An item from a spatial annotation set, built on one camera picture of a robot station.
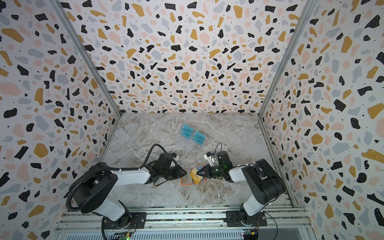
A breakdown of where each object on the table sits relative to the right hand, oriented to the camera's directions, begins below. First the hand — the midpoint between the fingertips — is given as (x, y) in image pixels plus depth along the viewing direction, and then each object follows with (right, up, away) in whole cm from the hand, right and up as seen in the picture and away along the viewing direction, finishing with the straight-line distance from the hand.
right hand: (197, 172), depth 85 cm
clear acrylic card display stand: (-5, +15, +15) cm, 22 cm away
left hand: (-5, 0, 0) cm, 5 cm away
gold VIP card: (-1, -3, +1) cm, 4 cm away
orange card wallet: (-6, -5, +2) cm, 8 cm away
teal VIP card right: (0, +19, +12) cm, 22 cm away
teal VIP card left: (-8, +23, +15) cm, 28 cm away
